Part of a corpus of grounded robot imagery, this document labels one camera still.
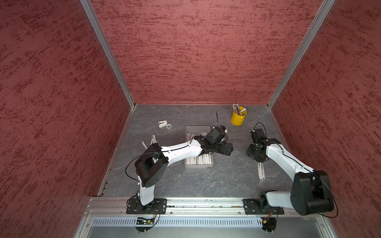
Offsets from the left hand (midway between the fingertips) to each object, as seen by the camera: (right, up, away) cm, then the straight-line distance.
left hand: (225, 149), depth 83 cm
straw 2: (-17, -8, +6) cm, 20 cm away
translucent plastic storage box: (-17, +9, +26) cm, 32 cm away
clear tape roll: (-37, +12, +23) cm, 45 cm away
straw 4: (-8, -7, +7) cm, 13 cm away
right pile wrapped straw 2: (+24, -14, +4) cm, 28 cm away
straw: (-22, -8, +6) cm, 24 cm away
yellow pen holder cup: (+13, +17, +20) cm, 30 cm away
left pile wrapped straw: (-51, 0, +13) cm, 53 cm away
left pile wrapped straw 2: (-46, +3, +16) cm, 49 cm away
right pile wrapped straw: (+22, -12, +4) cm, 26 cm away
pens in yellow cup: (+10, +25, +14) cm, 30 cm away
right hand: (+16, -5, +4) cm, 18 cm away
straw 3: (-13, -8, +6) cm, 16 cm away
